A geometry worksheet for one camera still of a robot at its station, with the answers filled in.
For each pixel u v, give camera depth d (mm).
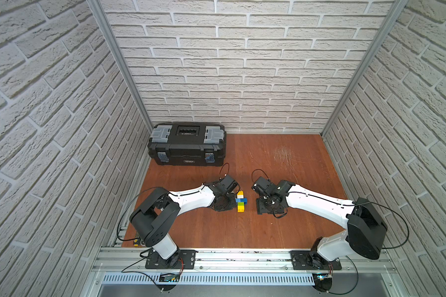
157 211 508
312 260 657
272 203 588
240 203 874
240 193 899
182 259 727
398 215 437
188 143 922
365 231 419
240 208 854
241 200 877
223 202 741
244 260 758
